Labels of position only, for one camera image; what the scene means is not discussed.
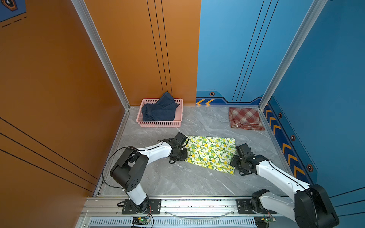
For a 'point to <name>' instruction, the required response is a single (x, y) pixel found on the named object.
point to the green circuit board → (140, 221)
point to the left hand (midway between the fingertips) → (186, 156)
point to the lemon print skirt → (213, 153)
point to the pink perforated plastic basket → (176, 122)
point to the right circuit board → (263, 222)
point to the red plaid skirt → (245, 118)
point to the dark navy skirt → (164, 110)
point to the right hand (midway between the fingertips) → (231, 164)
